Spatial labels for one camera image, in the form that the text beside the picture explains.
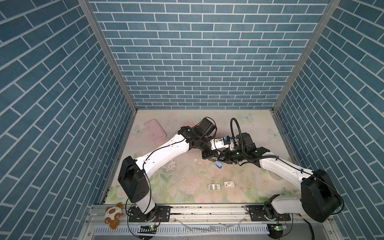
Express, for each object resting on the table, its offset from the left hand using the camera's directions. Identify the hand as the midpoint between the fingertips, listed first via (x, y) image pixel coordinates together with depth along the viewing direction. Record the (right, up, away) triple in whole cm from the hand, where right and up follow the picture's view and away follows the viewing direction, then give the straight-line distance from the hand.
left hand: (217, 152), depth 75 cm
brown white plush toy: (-52, -31, -2) cm, 61 cm away
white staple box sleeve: (+8, -19, +7) cm, 22 cm away
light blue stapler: (+2, -9, +12) cm, 15 cm away
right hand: (-1, -4, +4) cm, 6 cm away
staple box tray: (-1, -21, +7) cm, 22 cm away
